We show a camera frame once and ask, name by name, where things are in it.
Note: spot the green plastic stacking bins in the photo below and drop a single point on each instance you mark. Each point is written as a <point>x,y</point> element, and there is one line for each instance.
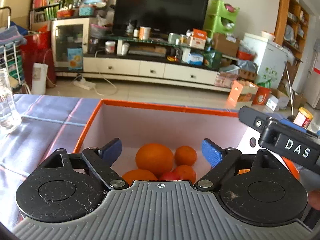
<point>221,18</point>

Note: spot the white low tv cabinet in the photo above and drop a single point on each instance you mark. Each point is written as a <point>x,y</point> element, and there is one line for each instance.
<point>148,69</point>

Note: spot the white cylindrical humidifier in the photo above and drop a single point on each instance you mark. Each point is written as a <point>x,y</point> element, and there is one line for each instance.
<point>38,85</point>

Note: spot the white glass-door small cabinet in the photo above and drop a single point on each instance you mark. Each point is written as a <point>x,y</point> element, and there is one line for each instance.
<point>70,38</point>

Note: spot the wooden bookshelf right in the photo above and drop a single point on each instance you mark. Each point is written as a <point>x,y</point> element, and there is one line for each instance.
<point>292,27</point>

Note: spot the brown cardboard box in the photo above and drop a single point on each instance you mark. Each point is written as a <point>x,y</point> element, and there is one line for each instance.
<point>226,44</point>

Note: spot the black flat screen television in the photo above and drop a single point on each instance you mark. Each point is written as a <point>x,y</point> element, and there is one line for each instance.
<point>164,16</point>

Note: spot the orange cardboard box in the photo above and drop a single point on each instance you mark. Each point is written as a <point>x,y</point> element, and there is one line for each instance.
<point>137,124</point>

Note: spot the orange paper bag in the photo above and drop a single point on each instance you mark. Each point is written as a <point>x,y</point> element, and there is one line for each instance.
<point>242,94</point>

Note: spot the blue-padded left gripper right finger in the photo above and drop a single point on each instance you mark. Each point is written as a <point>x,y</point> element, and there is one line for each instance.
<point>222,161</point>

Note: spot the red yellow-lid can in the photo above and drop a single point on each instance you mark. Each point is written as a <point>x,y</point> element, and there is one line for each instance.
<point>303,118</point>

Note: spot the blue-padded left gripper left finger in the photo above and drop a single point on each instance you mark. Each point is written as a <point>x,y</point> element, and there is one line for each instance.
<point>99,162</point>

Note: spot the red tomato front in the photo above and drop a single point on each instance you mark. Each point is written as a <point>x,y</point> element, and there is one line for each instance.
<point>170,176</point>

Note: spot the white power strip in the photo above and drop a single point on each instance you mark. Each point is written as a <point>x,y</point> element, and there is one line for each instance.
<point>84,84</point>

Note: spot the white mini fridge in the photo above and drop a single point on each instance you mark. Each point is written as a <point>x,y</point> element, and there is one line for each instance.
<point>270,58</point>

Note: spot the person's hand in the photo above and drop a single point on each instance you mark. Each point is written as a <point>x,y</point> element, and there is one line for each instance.
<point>314,199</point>

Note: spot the clear glass mason jar mug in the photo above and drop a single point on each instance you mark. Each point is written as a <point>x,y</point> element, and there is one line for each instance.
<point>10,118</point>

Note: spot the small mandarin left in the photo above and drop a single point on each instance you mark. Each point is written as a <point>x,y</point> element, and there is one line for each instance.
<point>186,172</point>

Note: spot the bookshelf with colourful books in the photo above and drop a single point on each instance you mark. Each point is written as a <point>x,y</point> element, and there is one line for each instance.
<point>42,11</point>

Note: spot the large orange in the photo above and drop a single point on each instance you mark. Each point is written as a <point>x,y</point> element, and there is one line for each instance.
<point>138,174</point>
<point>156,158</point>

